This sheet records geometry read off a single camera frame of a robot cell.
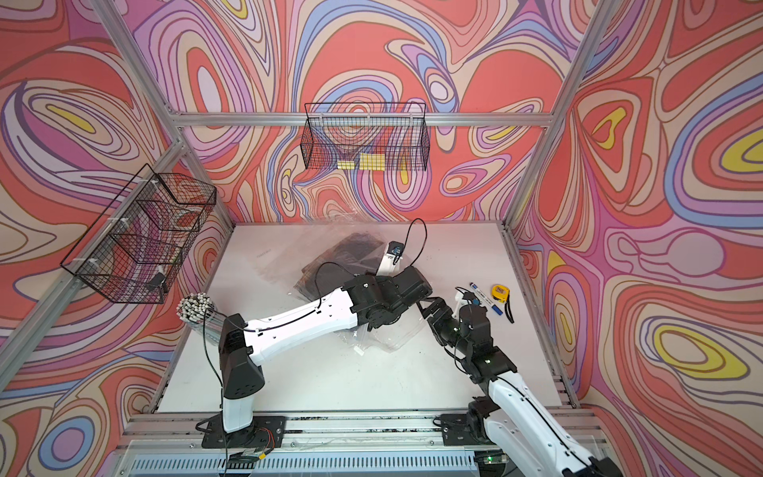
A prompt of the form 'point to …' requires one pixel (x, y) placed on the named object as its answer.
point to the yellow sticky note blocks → (367, 162)
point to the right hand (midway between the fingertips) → (421, 316)
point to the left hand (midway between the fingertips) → (388, 277)
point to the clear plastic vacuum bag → (286, 257)
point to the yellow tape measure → (501, 292)
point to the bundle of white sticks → (200, 310)
